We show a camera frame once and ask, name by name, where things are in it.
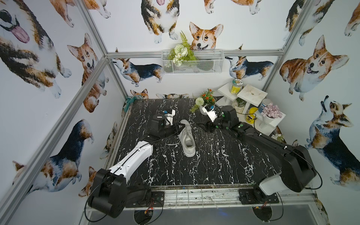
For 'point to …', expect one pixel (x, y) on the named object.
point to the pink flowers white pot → (270, 112)
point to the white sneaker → (187, 137)
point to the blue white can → (264, 103)
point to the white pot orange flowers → (207, 97)
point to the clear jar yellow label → (236, 86)
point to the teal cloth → (130, 100)
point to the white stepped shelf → (245, 103)
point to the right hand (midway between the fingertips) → (205, 115)
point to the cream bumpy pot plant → (238, 104)
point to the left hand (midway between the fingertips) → (184, 122)
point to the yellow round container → (250, 118)
